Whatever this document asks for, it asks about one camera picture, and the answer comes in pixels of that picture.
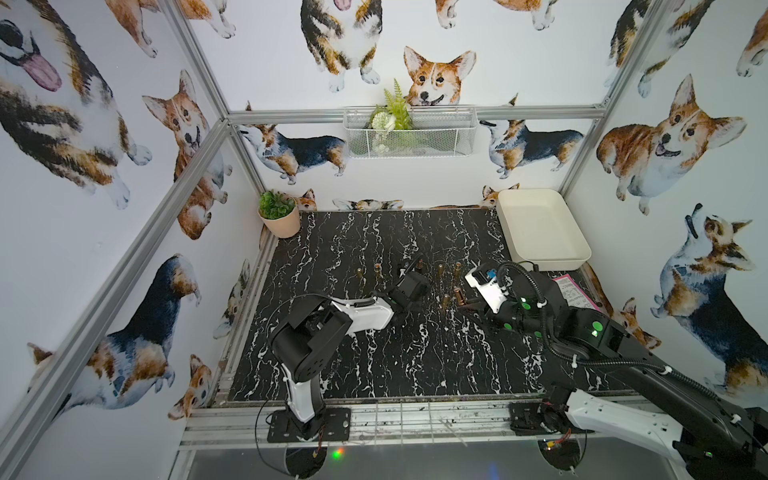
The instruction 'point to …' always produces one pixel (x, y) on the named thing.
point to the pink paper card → (573, 294)
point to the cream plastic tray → (541, 228)
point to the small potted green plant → (279, 213)
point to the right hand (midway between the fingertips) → (461, 306)
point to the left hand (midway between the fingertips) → (417, 287)
